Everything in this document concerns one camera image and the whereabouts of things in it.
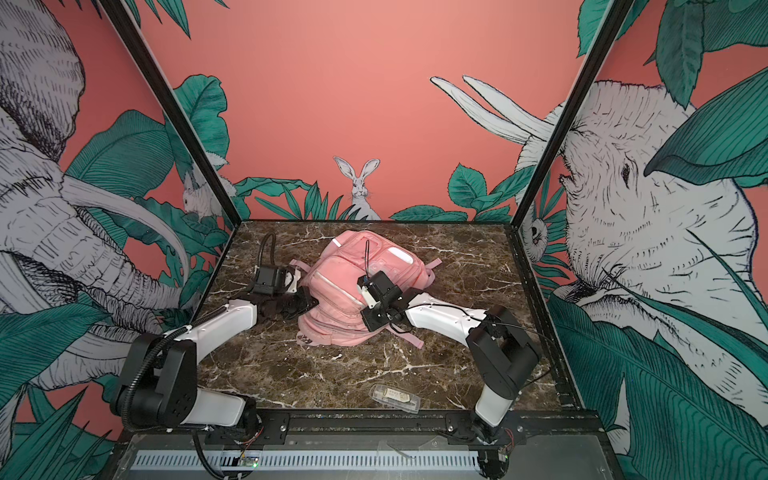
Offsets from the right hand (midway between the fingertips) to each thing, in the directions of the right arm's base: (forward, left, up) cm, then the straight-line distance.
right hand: (363, 315), depth 86 cm
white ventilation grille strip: (-34, +11, -7) cm, 36 cm away
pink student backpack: (+12, +11, +1) cm, 16 cm away
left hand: (+6, +13, +1) cm, 14 cm away
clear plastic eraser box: (-21, -10, -7) cm, 24 cm away
